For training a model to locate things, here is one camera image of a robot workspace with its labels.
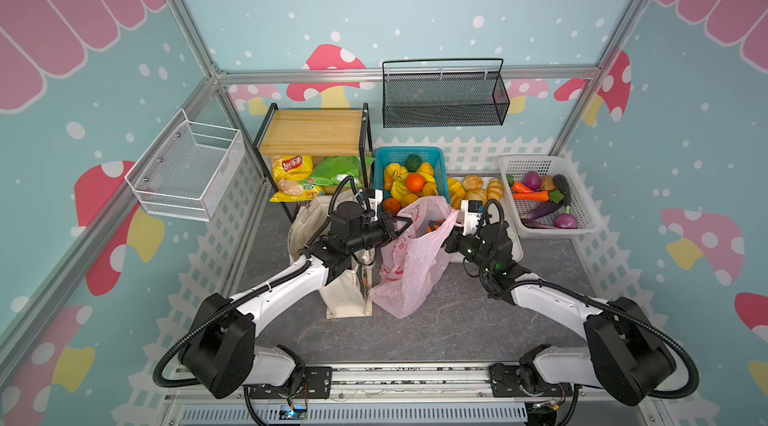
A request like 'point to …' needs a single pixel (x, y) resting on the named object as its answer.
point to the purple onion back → (532, 179)
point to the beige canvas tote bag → (349, 294)
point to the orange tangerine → (392, 205)
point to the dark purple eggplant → (542, 210)
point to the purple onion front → (565, 221)
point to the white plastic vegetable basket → (571, 190)
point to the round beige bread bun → (472, 182)
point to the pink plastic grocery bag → (414, 264)
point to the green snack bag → (331, 170)
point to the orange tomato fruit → (415, 182)
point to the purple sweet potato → (534, 224)
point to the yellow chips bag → (288, 171)
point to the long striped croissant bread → (477, 194)
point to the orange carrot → (523, 193)
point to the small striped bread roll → (495, 190)
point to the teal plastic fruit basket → (382, 157)
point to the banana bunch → (395, 179)
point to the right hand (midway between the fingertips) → (434, 222)
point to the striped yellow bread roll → (457, 192)
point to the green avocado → (412, 162)
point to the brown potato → (547, 183)
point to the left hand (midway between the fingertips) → (413, 227)
